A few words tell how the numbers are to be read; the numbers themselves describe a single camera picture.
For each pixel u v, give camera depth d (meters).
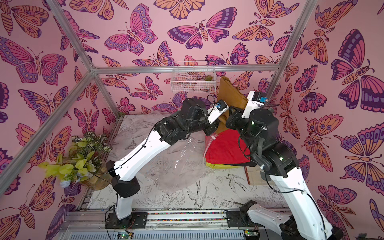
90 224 0.74
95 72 0.92
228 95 0.54
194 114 0.46
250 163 0.84
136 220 0.73
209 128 0.56
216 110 0.52
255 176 0.87
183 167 0.73
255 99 0.44
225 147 0.87
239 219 0.73
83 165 0.67
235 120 0.48
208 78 0.92
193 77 0.95
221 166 0.87
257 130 0.37
